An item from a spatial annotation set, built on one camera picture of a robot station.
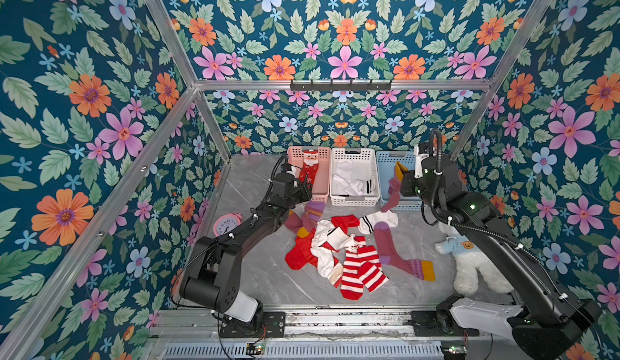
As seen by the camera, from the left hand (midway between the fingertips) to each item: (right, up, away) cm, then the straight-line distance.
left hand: (311, 183), depth 89 cm
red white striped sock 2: (+21, -31, -6) cm, 38 cm away
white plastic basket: (+18, +2, +23) cm, 29 cm away
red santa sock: (-3, +7, +26) cm, 27 cm away
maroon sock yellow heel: (+29, -27, 0) cm, 39 cm away
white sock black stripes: (+25, -2, +19) cm, 31 cm away
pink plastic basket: (+3, -2, +19) cm, 19 cm away
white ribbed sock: (+6, -29, -5) cm, 30 cm away
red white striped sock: (+14, -35, -7) cm, 39 cm away
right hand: (+31, +5, -18) cm, 36 cm away
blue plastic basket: (+34, +9, +26) cm, 44 cm away
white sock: (+13, 0, +20) cm, 24 cm away
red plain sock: (-4, -26, -2) cm, 27 cm away
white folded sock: (+22, -16, +8) cm, 29 cm away
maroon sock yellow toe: (-4, -17, +2) cm, 17 cm away
